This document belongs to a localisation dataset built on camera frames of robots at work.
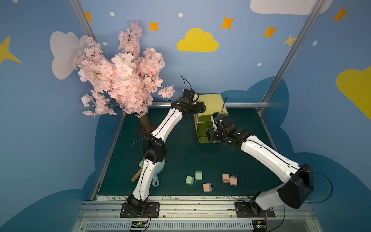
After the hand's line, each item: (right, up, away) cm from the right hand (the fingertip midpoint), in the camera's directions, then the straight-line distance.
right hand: (211, 131), depth 82 cm
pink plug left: (+9, -28, +3) cm, 30 cm away
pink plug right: (+13, -28, 0) cm, 31 cm away
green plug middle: (-7, -27, +4) cm, 28 cm away
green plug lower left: (-13, -28, 0) cm, 31 cm away
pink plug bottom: (-3, -32, -2) cm, 32 cm away
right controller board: (+23, -48, -9) cm, 54 cm away
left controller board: (-39, -47, -10) cm, 61 cm away
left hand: (-4, +16, +11) cm, 20 cm away
